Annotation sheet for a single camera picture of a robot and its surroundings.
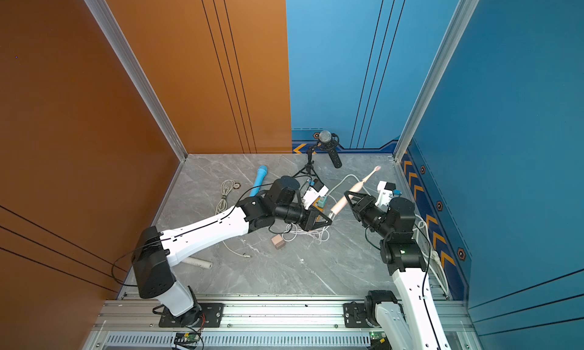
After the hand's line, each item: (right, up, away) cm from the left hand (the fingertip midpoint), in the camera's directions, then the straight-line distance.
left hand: (331, 220), depth 68 cm
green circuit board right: (+15, -38, +1) cm, 40 cm away
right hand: (+4, +8, +2) cm, 9 cm away
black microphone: (+3, +27, +26) cm, 37 cm away
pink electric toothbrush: (+4, +6, 0) cm, 7 cm away
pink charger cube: (-18, -12, +19) cm, 29 cm away
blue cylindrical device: (-28, +15, +40) cm, 51 cm away
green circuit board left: (-45, -39, +4) cm, 60 cm away
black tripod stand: (-5, +17, +37) cm, 41 cm away
